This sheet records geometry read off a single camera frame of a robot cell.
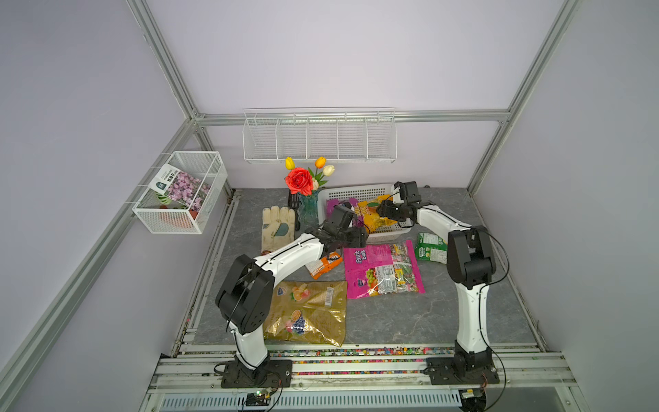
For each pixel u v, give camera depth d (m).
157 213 0.74
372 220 1.02
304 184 0.73
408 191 0.84
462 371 0.66
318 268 0.94
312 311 0.83
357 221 1.04
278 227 1.06
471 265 0.58
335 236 0.69
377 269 0.91
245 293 0.47
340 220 0.69
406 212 0.81
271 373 0.73
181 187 0.74
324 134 0.99
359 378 0.74
